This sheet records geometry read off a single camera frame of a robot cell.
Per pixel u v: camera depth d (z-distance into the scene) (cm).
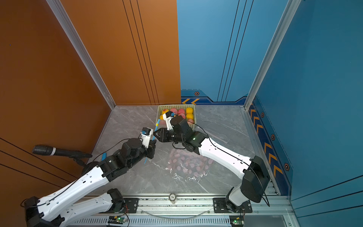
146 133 62
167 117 65
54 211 40
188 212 73
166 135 63
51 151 63
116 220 71
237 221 71
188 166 85
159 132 68
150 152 64
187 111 109
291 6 70
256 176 40
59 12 71
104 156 91
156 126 70
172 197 71
